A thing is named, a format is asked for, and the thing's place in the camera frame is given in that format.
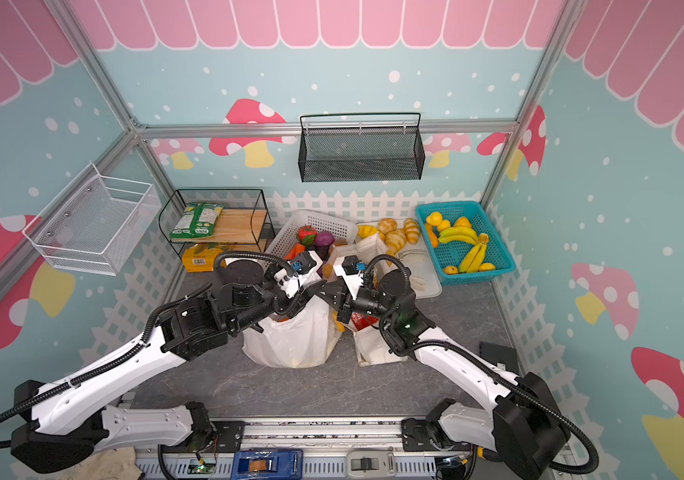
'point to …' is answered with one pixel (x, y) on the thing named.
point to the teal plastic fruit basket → (464, 245)
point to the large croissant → (395, 240)
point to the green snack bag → (196, 220)
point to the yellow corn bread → (364, 231)
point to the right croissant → (412, 231)
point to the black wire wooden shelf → (218, 216)
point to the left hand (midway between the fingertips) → (314, 276)
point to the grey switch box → (371, 463)
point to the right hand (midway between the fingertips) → (314, 290)
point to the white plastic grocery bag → (302, 341)
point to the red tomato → (307, 234)
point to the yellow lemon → (435, 218)
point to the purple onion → (324, 238)
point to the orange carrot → (297, 249)
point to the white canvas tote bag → (371, 346)
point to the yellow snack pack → (203, 261)
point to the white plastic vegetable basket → (343, 229)
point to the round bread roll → (386, 225)
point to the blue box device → (268, 464)
